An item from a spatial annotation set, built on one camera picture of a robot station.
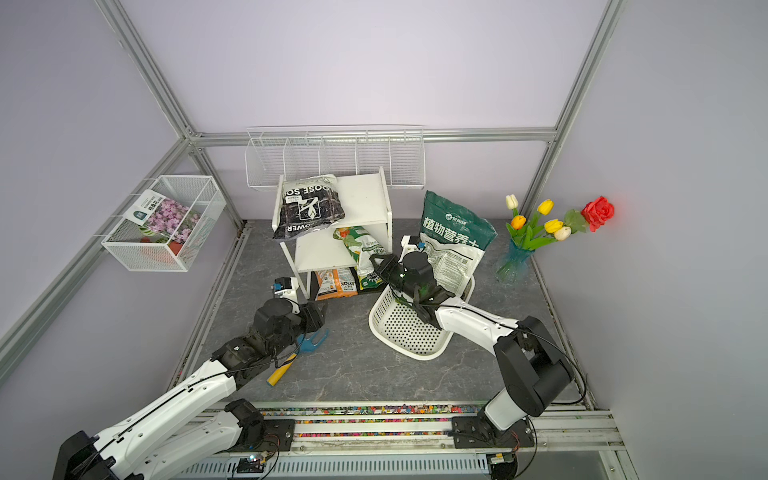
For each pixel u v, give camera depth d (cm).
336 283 94
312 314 72
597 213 71
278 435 74
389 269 72
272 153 96
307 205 74
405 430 75
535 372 44
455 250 83
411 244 77
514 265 96
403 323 94
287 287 69
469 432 74
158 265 74
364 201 79
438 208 83
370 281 99
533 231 85
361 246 81
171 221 75
